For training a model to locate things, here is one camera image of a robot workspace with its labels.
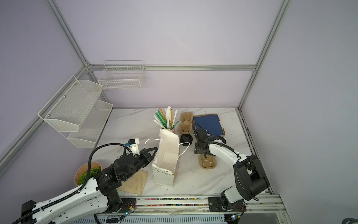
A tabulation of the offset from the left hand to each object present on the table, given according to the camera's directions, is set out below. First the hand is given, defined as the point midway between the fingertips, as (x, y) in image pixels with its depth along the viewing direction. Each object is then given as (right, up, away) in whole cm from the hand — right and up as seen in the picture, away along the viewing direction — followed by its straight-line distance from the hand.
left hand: (157, 150), depth 70 cm
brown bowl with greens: (-44, -14, +6) cm, 46 cm away
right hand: (+25, -4, +20) cm, 32 cm away
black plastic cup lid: (+15, +3, +27) cm, 31 cm away
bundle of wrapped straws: (+1, +15, +25) cm, 29 cm away
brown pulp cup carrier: (+15, +12, +34) cm, 39 cm away
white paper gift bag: (+2, -15, +20) cm, 25 cm away
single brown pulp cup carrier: (+30, -13, +19) cm, 38 cm away
